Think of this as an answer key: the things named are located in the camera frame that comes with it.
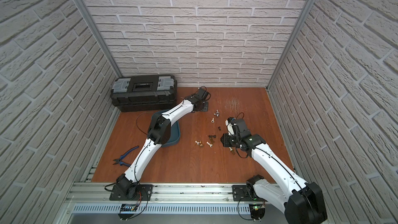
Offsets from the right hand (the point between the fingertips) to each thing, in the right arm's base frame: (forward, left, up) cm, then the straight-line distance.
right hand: (225, 138), depth 82 cm
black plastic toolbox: (+29, +47, +9) cm, 56 cm away
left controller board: (-27, +51, -12) cm, 58 cm away
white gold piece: (+2, +14, -9) cm, 17 cm away
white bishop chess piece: (+17, +5, -9) cm, 20 cm away
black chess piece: (+7, +6, -10) cm, 13 cm away
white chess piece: (+1, +8, -9) cm, 12 cm away
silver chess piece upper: (+22, +1, -8) cm, 24 cm away
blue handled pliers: (-5, +59, -8) cm, 60 cm away
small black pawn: (+12, +1, -10) cm, 16 cm away
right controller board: (-32, -11, -9) cm, 35 cm away
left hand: (+30, +7, -8) cm, 31 cm away
